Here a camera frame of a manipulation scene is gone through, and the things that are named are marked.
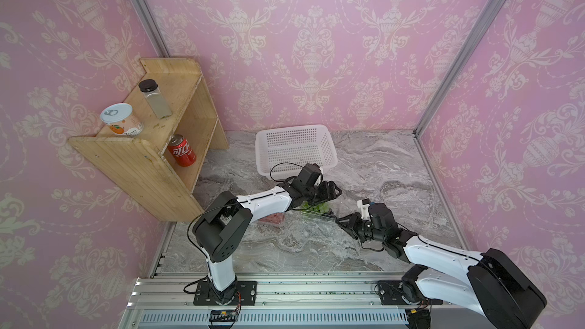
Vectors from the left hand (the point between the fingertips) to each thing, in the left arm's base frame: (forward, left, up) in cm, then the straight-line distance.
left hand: (337, 197), depth 86 cm
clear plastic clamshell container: (-17, +23, +20) cm, 35 cm away
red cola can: (+6, +54, +19) cm, 57 cm away
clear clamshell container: (-5, +3, -5) cm, 8 cm away
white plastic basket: (+30, +24, -10) cm, 40 cm away
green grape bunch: (-2, +6, -4) cm, 8 cm away
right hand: (-8, 0, -4) cm, 9 cm away
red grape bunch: (-6, +23, -5) cm, 24 cm away
